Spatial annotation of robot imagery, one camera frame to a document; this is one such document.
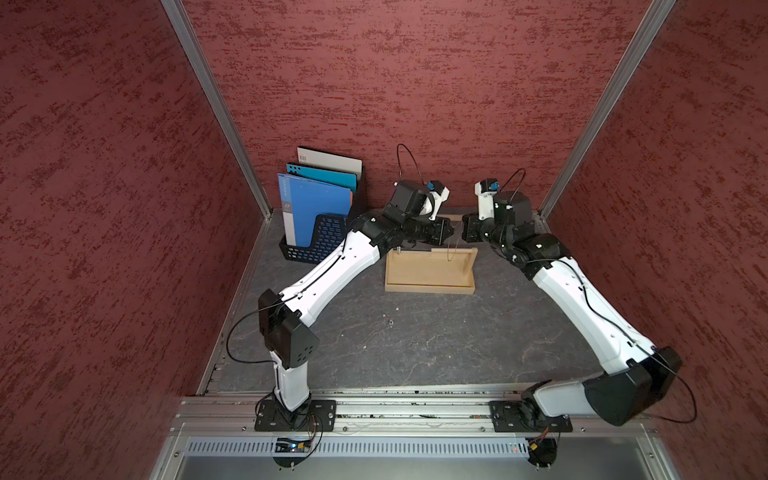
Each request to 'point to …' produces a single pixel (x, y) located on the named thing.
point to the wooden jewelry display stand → (430, 271)
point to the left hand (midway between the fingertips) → (450, 236)
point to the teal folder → (322, 175)
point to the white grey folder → (328, 161)
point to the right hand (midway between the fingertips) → (463, 223)
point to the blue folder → (301, 201)
